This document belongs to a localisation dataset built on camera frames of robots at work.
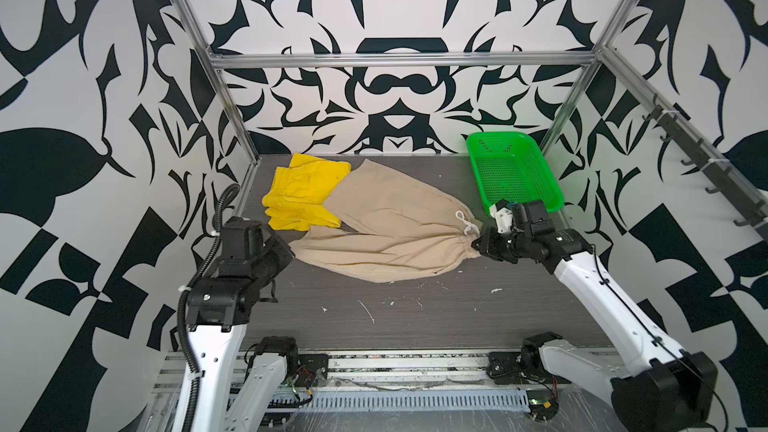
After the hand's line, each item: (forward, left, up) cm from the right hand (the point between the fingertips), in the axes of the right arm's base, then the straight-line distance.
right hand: (475, 242), depth 78 cm
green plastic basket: (+45, -27, -21) cm, 56 cm away
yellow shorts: (+26, +54, -14) cm, 62 cm away
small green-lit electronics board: (-33, -13, -18) cm, 40 cm away
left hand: (-4, +46, +10) cm, 47 cm away
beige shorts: (+14, +20, -16) cm, 29 cm away
